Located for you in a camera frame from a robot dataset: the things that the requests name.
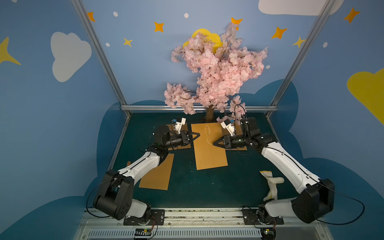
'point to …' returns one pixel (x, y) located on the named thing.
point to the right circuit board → (268, 233)
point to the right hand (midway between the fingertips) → (217, 142)
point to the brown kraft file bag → (238, 130)
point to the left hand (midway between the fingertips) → (201, 133)
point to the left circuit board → (142, 233)
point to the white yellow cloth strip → (272, 181)
